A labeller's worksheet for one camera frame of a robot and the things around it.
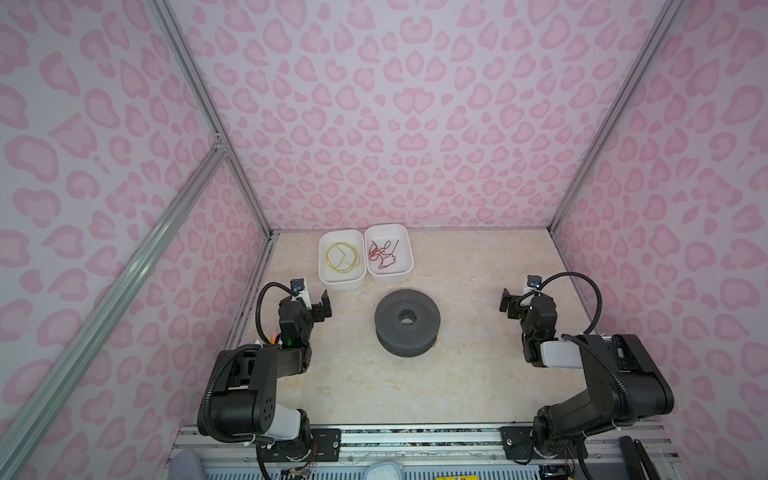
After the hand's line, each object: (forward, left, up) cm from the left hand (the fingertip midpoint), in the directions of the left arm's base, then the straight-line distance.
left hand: (311, 288), depth 91 cm
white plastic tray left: (+19, -6, -10) cm, 23 cm away
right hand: (0, -65, -2) cm, 65 cm away
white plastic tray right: (+10, -27, -7) cm, 29 cm away
